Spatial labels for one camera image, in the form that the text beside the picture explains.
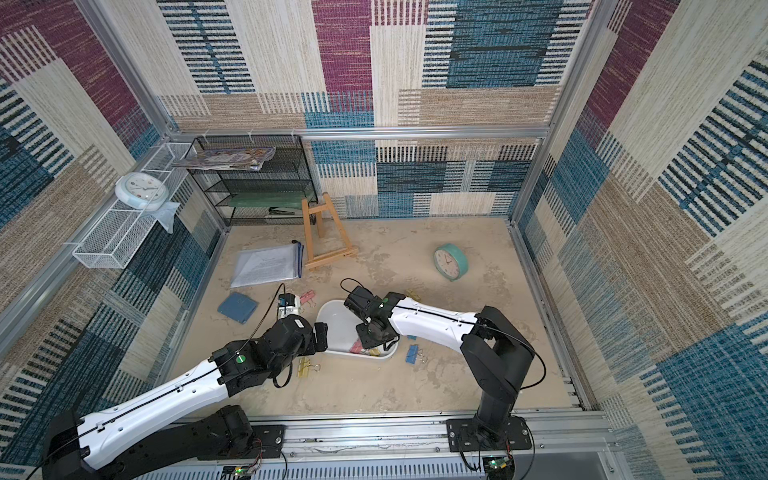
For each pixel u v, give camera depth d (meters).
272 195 1.13
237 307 0.97
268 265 1.08
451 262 0.97
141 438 0.45
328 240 1.17
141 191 0.75
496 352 0.46
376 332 0.71
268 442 0.73
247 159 0.87
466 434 0.74
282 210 1.11
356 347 0.87
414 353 0.86
